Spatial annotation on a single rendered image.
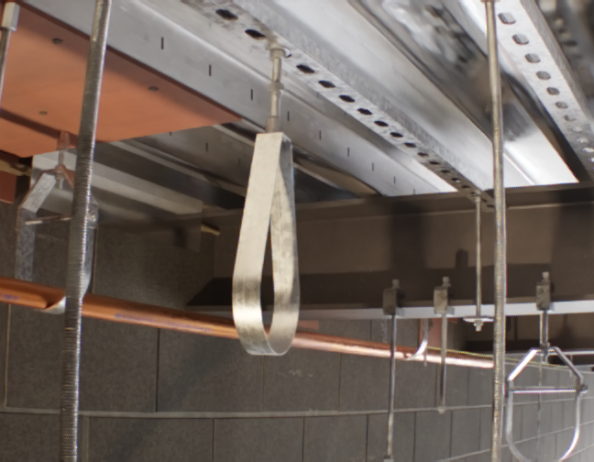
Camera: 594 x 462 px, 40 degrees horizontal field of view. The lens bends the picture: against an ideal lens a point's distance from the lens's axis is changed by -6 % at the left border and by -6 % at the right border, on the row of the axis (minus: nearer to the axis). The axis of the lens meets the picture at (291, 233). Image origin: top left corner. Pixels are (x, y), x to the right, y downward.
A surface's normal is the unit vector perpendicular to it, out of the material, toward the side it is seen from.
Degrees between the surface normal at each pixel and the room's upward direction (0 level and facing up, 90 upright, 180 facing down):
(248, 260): 74
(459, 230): 90
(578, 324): 90
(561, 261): 90
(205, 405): 90
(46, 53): 180
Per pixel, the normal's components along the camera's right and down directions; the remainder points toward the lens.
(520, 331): -0.48, -0.18
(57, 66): -0.04, 0.98
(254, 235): -0.29, -0.45
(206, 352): 0.88, -0.05
